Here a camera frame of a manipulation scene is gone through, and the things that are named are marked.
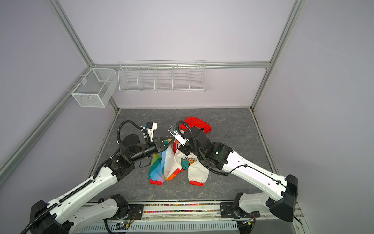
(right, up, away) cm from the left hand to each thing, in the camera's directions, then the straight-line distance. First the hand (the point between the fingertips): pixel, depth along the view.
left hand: (175, 142), depth 66 cm
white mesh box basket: (-59, +31, +30) cm, 73 cm away
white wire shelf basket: (-13, +41, +33) cm, 54 cm away
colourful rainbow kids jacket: (-6, -13, +9) cm, 17 cm away
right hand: (+3, +3, +2) cm, 5 cm away
